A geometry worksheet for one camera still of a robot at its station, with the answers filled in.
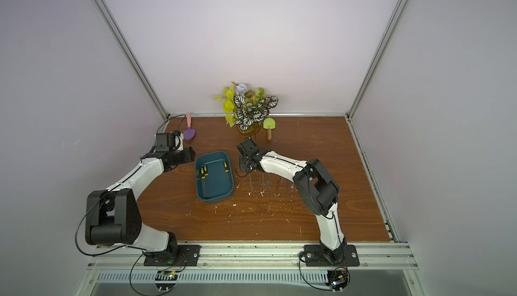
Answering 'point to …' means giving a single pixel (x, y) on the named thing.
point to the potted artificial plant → (246, 108)
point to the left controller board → (165, 280)
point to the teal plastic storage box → (214, 181)
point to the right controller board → (338, 279)
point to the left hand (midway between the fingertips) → (191, 151)
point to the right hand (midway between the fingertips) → (244, 158)
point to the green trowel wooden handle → (269, 124)
